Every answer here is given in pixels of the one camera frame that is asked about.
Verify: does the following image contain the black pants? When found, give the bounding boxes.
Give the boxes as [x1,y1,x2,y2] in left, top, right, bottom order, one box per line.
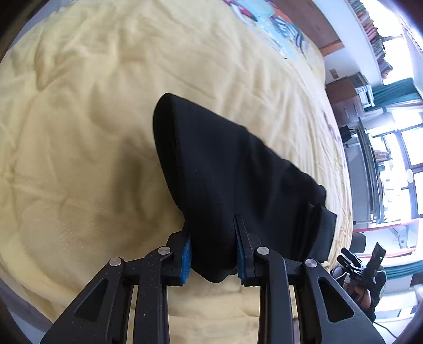
[153,93,336,283]

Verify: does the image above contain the dark desk by window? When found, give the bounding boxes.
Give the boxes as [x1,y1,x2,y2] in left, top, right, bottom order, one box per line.
[356,118,384,224]

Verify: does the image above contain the yellow cartoon print bedspread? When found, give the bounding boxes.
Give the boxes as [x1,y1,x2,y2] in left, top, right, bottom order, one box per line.
[0,0,353,344]

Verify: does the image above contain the black chair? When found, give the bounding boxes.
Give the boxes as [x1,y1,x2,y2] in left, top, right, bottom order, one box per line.
[339,125,351,144]

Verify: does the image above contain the brown wooden dresser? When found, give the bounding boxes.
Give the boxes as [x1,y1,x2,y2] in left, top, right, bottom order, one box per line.
[325,77,364,128]

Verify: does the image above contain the teal curtain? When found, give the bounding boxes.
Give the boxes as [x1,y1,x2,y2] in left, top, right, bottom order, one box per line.
[372,77,422,107]

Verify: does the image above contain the white boxes on dresser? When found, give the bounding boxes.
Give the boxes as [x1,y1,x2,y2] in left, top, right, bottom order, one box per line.
[348,72,375,108]

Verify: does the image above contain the brown wooden headboard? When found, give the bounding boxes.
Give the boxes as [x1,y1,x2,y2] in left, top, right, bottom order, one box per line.
[273,0,344,57]

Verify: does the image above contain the wall bookshelf with books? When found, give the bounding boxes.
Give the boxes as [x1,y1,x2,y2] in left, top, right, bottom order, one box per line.
[347,0,393,79]

